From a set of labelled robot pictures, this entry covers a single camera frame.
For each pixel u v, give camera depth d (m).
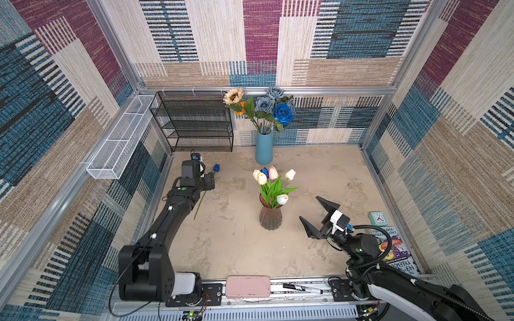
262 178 0.69
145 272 0.41
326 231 0.63
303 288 0.74
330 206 0.67
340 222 0.58
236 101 0.82
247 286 0.75
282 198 0.66
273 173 0.72
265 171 0.73
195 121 1.10
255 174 0.70
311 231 0.64
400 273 0.53
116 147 0.94
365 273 0.59
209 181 0.78
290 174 0.78
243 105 0.89
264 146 1.04
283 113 0.70
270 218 0.94
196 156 0.75
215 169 1.08
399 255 0.80
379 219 0.89
